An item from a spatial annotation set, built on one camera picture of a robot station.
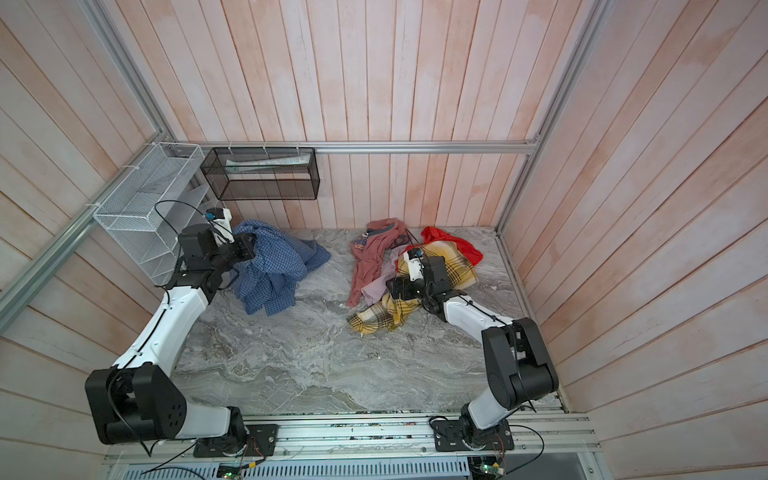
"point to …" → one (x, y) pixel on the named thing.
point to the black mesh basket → (263, 173)
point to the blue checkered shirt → (267, 282)
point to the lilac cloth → (374, 291)
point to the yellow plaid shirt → (383, 317)
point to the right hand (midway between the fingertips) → (398, 279)
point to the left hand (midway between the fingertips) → (257, 240)
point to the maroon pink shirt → (370, 252)
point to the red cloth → (432, 235)
